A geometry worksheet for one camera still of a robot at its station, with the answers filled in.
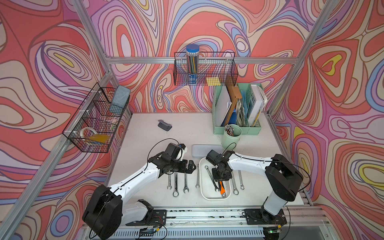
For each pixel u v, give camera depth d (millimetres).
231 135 894
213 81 908
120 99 808
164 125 1087
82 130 672
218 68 964
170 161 639
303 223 748
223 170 665
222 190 821
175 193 816
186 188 829
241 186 842
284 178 457
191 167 735
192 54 719
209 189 827
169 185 841
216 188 824
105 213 398
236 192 822
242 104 933
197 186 838
